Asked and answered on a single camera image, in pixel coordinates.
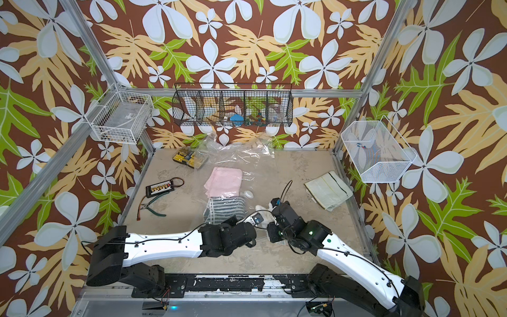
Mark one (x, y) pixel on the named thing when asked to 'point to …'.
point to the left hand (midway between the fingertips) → (243, 218)
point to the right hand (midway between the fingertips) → (267, 227)
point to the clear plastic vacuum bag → (224, 167)
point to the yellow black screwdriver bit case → (185, 155)
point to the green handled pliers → (145, 206)
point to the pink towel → (224, 182)
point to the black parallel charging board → (159, 188)
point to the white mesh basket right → (379, 152)
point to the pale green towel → (328, 190)
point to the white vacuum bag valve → (249, 194)
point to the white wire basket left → (124, 118)
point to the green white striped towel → (220, 209)
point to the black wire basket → (233, 104)
